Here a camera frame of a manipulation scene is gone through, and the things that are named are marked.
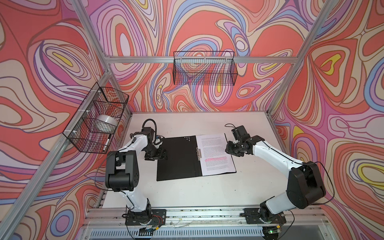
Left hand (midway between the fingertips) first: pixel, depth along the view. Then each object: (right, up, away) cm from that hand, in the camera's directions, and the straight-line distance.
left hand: (162, 157), depth 92 cm
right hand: (+41, +3, -4) cm, 41 cm away
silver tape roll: (-22, +21, -21) cm, 37 cm away
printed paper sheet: (+34, -2, +2) cm, 34 cm away
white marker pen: (-23, +10, -20) cm, 32 cm away
